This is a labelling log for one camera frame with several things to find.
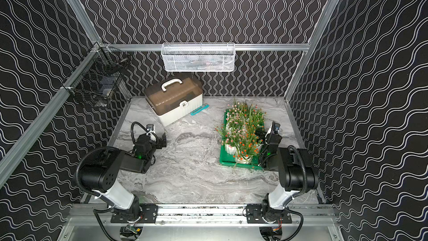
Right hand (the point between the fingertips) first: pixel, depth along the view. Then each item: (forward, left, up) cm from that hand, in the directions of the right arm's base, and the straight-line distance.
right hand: (267, 129), depth 94 cm
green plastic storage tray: (-15, +23, -8) cm, 28 cm away
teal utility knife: (+20, +41, -6) cm, 46 cm away
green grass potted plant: (+9, +6, -1) cm, 10 cm away
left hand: (-2, +64, 0) cm, 64 cm away
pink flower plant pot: (-1, +19, +7) cm, 20 cm away
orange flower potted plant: (-14, +10, +6) cm, 18 cm away
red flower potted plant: (-16, +14, +7) cm, 22 cm away
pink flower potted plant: (+6, +19, +7) cm, 21 cm away
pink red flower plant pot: (-11, +22, +6) cm, 25 cm away
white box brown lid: (+12, +53, +13) cm, 56 cm away
